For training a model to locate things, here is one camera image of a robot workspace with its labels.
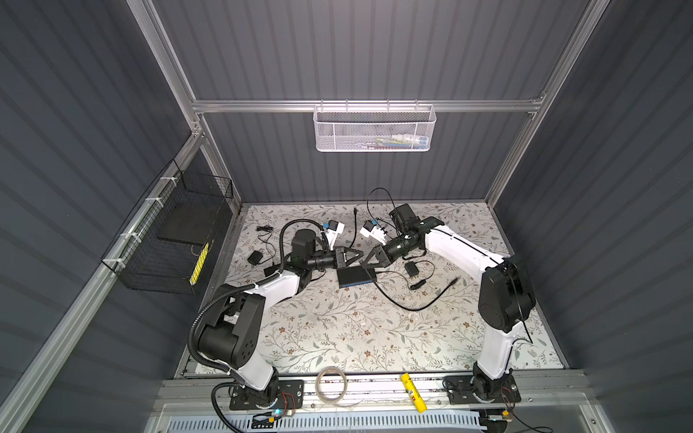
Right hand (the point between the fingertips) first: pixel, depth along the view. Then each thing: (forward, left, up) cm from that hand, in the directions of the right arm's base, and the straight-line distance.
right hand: (367, 267), depth 83 cm
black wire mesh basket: (-2, +56, +15) cm, 58 cm away
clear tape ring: (-31, +14, -13) cm, 36 cm away
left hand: (+3, +1, +3) cm, 4 cm away
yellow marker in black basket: (-7, +44, +14) cm, 47 cm away
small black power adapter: (+8, -17, -14) cm, 23 cm away
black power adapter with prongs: (+12, +42, -13) cm, 46 cm away
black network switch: (+4, +5, -13) cm, 15 cm away
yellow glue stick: (-32, -12, -13) cm, 37 cm away
